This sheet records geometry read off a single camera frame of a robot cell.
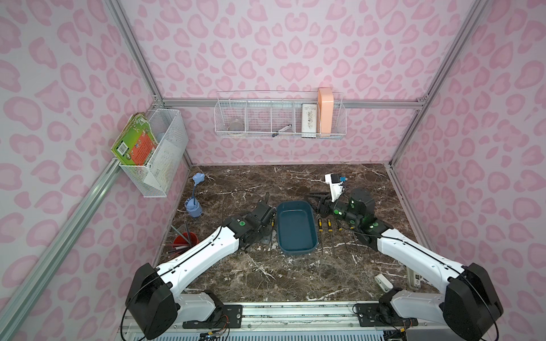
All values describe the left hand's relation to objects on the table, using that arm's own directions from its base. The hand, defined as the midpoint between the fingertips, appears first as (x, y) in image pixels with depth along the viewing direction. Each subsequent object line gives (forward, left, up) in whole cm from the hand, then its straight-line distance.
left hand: (264, 229), depth 81 cm
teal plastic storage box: (+7, -13, -12) cm, 19 cm away
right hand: (+6, -15, +13) cm, 21 cm away
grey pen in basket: (+42, -8, +15) cm, 45 cm away
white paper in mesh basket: (+19, +39, +15) cm, 46 cm away
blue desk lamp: (+14, +32, -5) cm, 36 cm away
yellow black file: (+6, -24, -13) cm, 28 cm away
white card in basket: (+41, -18, +20) cm, 49 cm away
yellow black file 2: (+8, -2, -12) cm, 14 cm away
